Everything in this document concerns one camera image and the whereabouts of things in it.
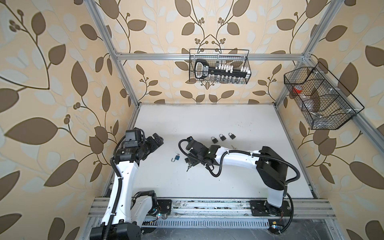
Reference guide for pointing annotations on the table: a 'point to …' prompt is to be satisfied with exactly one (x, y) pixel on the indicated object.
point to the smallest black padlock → (231, 135)
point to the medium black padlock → (214, 140)
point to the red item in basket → (297, 89)
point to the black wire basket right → (326, 104)
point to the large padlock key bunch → (189, 166)
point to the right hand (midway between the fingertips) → (192, 156)
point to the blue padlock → (177, 157)
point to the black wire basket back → (211, 79)
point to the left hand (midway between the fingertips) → (158, 142)
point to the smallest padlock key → (234, 148)
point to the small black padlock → (223, 138)
